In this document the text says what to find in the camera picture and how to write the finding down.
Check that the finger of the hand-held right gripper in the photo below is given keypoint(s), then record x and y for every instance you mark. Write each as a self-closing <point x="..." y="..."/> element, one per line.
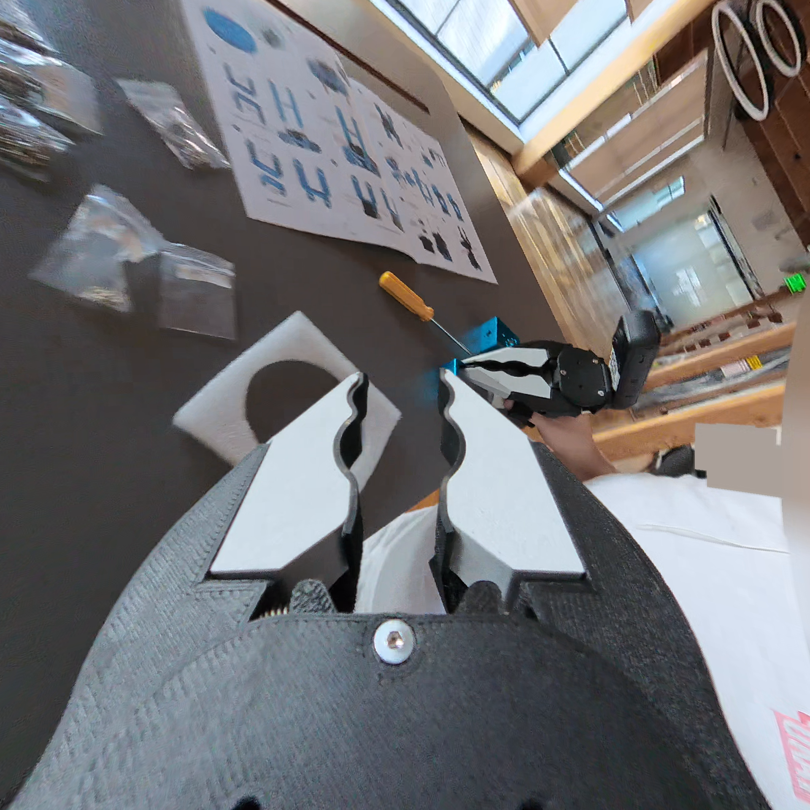
<point x="519" y="387"/>
<point x="531" y="355"/>

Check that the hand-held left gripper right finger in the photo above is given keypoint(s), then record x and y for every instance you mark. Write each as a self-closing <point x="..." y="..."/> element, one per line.
<point x="506" y="506"/>

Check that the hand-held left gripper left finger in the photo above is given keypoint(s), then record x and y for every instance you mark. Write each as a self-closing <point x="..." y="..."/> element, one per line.
<point x="291" y="506"/>

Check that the blue metal U bracket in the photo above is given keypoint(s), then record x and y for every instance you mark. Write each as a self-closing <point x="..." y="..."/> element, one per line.
<point x="487" y="332"/>

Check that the white foam square with hole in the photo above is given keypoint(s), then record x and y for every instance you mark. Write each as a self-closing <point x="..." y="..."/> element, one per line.
<point x="297" y="335"/>

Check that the small clear zip bag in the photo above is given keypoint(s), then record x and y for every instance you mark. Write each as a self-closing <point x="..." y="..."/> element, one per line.
<point x="196" y="291"/>

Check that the person's right forearm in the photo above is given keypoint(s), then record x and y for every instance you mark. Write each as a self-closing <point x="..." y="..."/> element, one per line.
<point x="582" y="455"/>

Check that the dark grey desk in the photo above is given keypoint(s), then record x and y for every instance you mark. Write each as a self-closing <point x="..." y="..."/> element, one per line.
<point x="126" y="443"/>

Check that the person's right hand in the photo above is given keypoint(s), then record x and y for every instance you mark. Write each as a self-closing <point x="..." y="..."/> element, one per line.
<point x="550" y="427"/>

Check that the person's white shirt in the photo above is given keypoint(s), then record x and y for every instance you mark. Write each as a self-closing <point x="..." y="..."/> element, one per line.
<point x="664" y="601"/>

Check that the green exit sign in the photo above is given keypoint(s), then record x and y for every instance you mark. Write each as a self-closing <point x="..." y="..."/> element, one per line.
<point x="796" y="283"/>

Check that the printed assembly instruction sheet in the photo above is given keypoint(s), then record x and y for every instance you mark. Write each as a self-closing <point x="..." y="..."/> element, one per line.
<point x="316" y="126"/>

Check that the clear bag of small nuts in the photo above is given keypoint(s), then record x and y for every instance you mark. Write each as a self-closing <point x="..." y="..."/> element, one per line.
<point x="95" y="253"/>

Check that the clear bag of small screws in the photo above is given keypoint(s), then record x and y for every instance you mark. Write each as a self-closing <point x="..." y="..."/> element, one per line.
<point x="177" y="126"/>
<point x="16" y="25"/>
<point x="28" y="145"/>
<point x="63" y="95"/>

